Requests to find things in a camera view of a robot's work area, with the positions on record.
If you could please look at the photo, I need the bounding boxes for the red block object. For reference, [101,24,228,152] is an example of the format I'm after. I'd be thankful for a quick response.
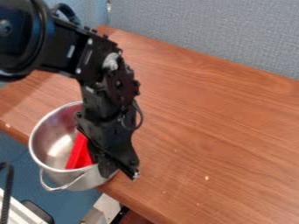
[65,132,92,170]

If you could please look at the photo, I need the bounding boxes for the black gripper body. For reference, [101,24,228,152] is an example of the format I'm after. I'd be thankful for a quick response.
[73,108,143,182]

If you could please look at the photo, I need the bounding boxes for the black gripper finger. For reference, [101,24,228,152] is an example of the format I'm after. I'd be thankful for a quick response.
[88,141,101,164]
[97,158,117,179]

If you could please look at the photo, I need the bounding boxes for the white table bracket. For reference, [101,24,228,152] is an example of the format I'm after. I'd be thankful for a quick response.
[79,193,128,224]

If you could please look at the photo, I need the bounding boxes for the white device under table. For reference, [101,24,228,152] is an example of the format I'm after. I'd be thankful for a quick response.
[5,197,55,224]

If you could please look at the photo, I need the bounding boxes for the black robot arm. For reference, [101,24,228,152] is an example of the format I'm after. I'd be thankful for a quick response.
[0,0,143,179]

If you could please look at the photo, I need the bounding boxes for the metal pot with handles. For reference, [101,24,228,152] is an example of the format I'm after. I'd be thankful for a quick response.
[28,101,117,192]

